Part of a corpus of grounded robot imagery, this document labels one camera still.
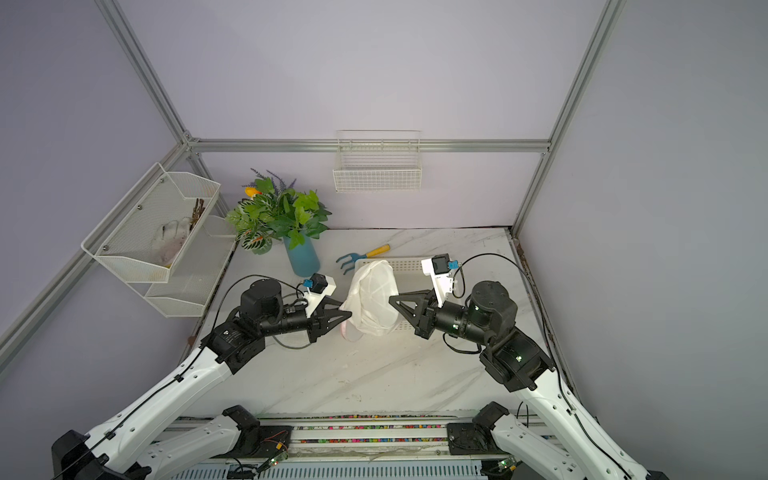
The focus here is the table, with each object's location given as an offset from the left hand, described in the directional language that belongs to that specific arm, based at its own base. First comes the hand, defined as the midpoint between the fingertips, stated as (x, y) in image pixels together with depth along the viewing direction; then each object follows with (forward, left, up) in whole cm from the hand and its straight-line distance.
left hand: (345, 312), depth 69 cm
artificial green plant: (+28, +23, +7) cm, 37 cm away
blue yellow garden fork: (+37, +3, -24) cm, 44 cm away
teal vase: (+33, +21, -19) cm, 43 cm away
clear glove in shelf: (+20, +49, +5) cm, 53 cm away
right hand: (-4, -11, +10) cm, 16 cm away
